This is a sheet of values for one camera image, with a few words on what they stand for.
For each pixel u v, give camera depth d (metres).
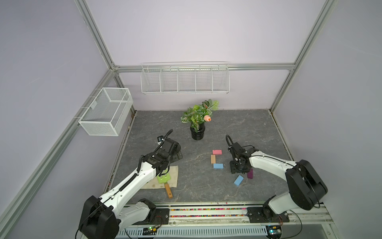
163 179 0.85
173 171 0.89
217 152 0.97
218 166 0.90
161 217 0.74
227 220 0.74
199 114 0.82
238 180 0.85
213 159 0.92
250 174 0.87
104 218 0.38
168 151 0.61
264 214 0.66
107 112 0.83
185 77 0.99
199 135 1.02
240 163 0.65
